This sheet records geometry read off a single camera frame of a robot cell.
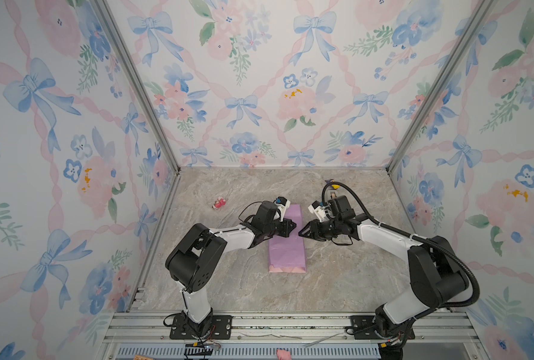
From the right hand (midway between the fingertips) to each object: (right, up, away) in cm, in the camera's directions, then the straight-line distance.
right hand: (301, 233), depth 87 cm
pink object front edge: (-8, -33, -19) cm, 39 cm away
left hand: (-1, +3, +3) cm, 4 cm away
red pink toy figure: (-36, +11, +17) cm, 41 cm away
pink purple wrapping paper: (-6, -7, -3) cm, 10 cm away
